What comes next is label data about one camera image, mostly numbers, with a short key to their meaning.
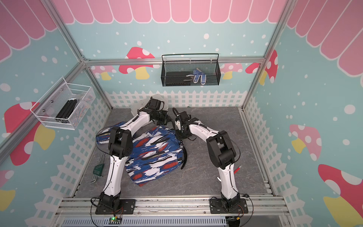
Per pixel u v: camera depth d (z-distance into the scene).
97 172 0.85
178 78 0.85
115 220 0.73
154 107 0.85
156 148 0.89
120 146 0.61
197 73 0.89
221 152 0.54
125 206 0.75
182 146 0.94
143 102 1.07
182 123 0.79
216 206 0.74
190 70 0.90
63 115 0.67
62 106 0.73
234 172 0.60
